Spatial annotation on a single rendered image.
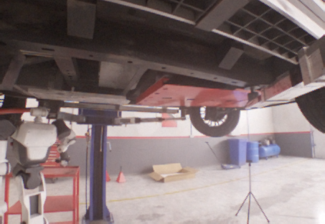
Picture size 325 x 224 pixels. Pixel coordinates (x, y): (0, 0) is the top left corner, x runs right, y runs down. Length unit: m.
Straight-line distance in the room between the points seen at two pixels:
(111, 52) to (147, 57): 0.15
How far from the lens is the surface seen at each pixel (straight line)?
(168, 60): 0.72
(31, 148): 1.37
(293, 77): 0.59
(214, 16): 0.42
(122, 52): 0.65
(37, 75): 1.37
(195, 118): 2.39
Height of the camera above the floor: 1.35
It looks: 11 degrees up
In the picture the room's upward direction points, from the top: straight up
